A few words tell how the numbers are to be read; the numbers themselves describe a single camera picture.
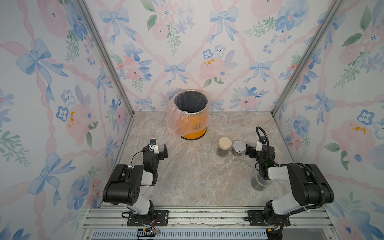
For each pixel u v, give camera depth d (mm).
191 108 1010
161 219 734
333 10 699
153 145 780
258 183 767
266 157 724
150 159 698
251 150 855
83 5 684
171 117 887
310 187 461
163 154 836
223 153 941
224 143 880
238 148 928
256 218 726
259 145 824
